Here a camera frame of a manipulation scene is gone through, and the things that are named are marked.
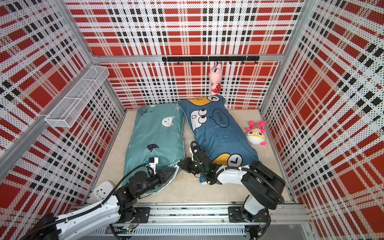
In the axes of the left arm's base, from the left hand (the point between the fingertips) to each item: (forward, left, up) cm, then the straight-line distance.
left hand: (177, 170), depth 77 cm
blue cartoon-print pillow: (+25, -21, +3) cm, 33 cm away
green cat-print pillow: (+28, +17, -4) cm, 33 cm away
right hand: (+4, 0, -1) cm, 4 cm away
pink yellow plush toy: (+26, -48, -4) cm, 55 cm away
